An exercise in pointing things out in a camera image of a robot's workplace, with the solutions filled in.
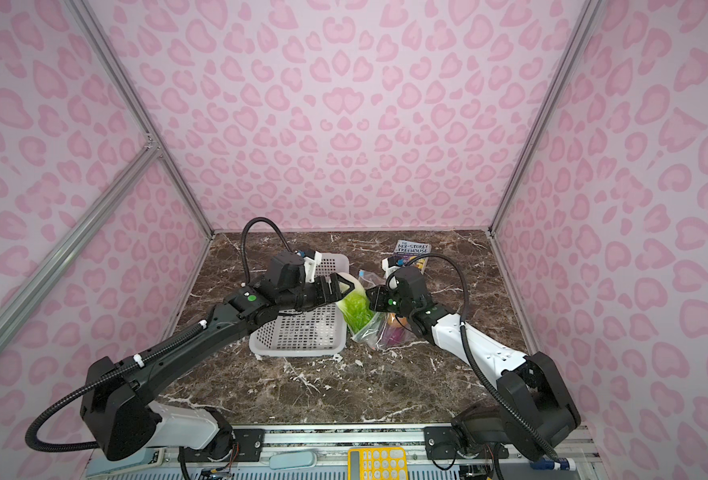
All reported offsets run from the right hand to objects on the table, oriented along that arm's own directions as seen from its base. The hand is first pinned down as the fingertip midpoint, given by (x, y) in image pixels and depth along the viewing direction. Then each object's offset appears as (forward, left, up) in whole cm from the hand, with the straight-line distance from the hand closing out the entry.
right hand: (366, 290), depth 82 cm
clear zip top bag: (-7, -4, -10) cm, 13 cm away
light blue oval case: (-38, +17, -14) cm, 44 cm away
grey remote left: (-40, +58, -10) cm, 71 cm away
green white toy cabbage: (-6, +3, +2) cm, 7 cm away
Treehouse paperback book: (+27, -14, -15) cm, 34 cm away
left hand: (-3, +5, +7) cm, 9 cm away
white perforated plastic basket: (-4, +16, -17) cm, 24 cm away
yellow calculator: (-38, -3, -15) cm, 41 cm away
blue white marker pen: (-36, -47, -16) cm, 61 cm away
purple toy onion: (-8, -9, -12) cm, 17 cm away
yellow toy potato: (-8, -7, -3) cm, 11 cm away
